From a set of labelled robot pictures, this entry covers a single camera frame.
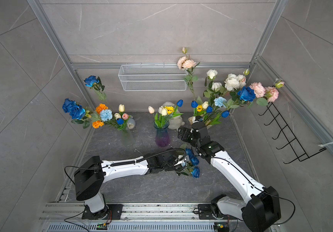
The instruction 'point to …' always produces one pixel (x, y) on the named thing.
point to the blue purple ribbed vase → (162, 138)
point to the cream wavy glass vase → (192, 119)
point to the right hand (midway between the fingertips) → (184, 130)
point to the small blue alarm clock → (131, 123)
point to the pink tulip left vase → (125, 116)
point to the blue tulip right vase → (225, 114)
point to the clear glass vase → (128, 139)
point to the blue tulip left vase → (120, 121)
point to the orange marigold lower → (96, 124)
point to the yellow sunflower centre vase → (170, 109)
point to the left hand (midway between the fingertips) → (176, 154)
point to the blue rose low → (195, 171)
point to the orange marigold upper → (101, 107)
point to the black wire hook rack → (283, 126)
